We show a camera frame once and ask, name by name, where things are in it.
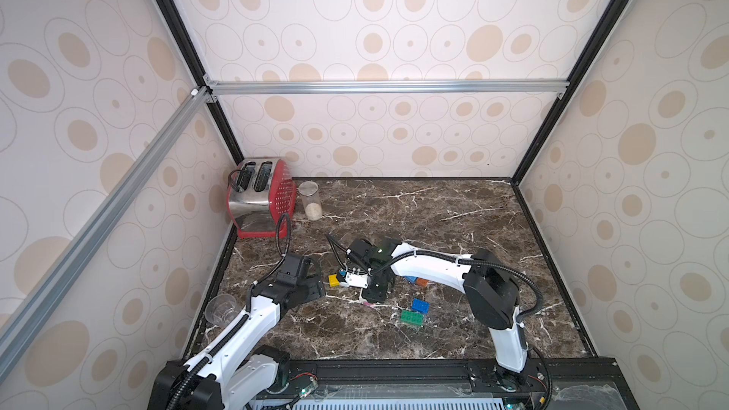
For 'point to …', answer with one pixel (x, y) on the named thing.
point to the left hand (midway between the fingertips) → (320, 285)
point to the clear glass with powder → (311, 199)
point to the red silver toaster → (261, 195)
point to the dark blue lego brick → (420, 306)
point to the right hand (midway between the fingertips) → (379, 288)
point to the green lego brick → (411, 318)
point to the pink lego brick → (368, 304)
